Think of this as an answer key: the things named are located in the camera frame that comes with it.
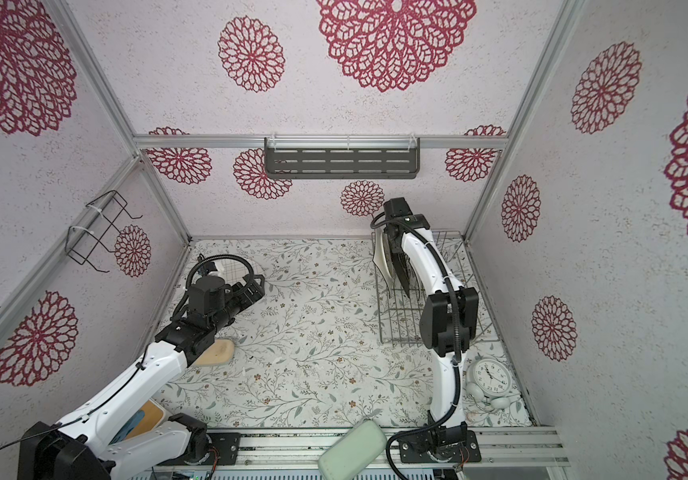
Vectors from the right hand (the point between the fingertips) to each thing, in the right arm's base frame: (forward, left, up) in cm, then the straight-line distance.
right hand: (416, 236), depth 92 cm
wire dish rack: (-17, +4, -20) cm, 27 cm away
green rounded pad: (-55, +18, -19) cm, 61 cm away
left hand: (-21, +46, 0) cm, 51 cm away
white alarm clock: (-37, -18, -18) cm, 45 cm away
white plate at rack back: (-7, +11, -2) cm, 13 cm away
